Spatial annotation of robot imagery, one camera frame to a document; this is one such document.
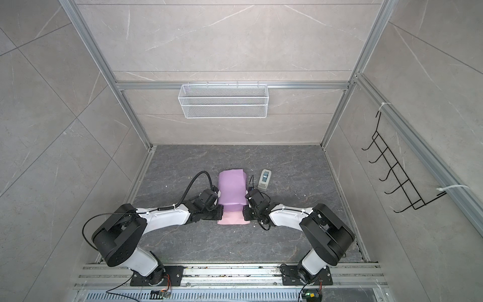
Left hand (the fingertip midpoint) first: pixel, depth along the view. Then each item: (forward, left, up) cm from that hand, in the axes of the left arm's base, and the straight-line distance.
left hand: (224, 208), depth 90 cm
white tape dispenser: (+14, -21, +2) cm, 26 cm away
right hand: (0, -10, -2) cm, 11 cm away
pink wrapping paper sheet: (+8, -4, +6) cm, 11 cm away
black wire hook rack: (-13, -65, +31) cm, 73 cm away
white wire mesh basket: (+50, 0, +27) cm, 57 cm away
